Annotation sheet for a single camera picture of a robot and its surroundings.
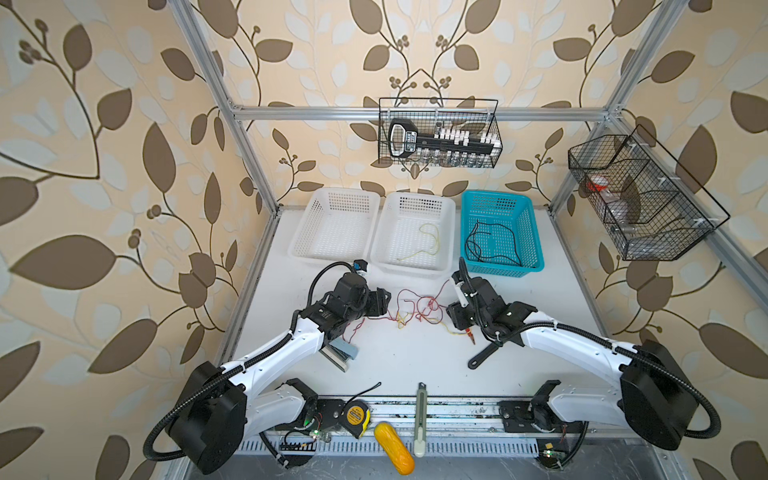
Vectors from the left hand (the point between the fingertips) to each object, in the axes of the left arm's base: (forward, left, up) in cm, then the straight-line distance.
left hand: (385, 293), depth 83 cm
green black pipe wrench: (-12, -29, -12) cm, 33 cm away
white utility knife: (-29, -10, -11) cm, 33 cm away
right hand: (-2, -21, -5) cm, 21 cm away
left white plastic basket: (+36, +22, -12) cm, 44 cm away
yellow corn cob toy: (-34, -4, -9) cm, 36 cm away
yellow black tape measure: (-29, +6, -9) cm, 31 cm away
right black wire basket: (+13, -66, +23) cm, 71 cm away
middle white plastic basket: (+31, -9, -12) cm, 34 cm away
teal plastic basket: (+33, -41, -12) cm, 54 cm away
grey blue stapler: (-14, +12, -10) cm, 21 cm away
